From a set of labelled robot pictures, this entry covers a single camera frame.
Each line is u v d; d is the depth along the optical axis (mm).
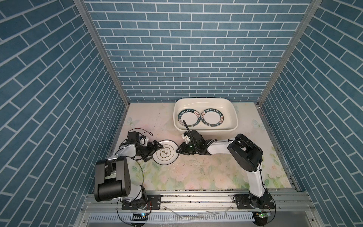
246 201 732
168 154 912
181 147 839
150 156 886
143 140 806
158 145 826
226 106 1150
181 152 840
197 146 767
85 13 722
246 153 532
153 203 737
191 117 1092
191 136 755
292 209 754
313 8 712
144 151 778
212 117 1092
